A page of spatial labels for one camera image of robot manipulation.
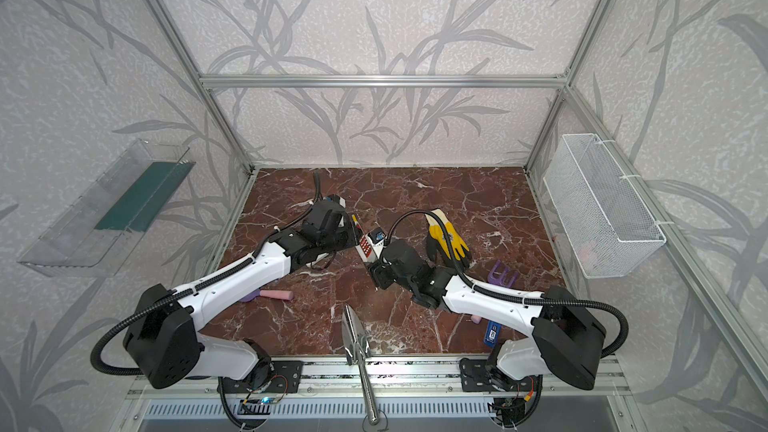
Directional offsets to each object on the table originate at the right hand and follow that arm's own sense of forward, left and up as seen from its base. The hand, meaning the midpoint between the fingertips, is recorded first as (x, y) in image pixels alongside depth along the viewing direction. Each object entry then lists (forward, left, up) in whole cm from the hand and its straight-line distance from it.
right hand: (374, 247), depth 81 cm
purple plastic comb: (-2, -37, -16) cm, 41 cm away
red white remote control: (-5, 0, +9) cm, 10 cm away
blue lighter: (-19, -31, -12) cm, 38 cm away
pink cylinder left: (-8, +29, -13) cm, 33 cm away
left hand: (+6, +2, +2) cm, 7 cm away
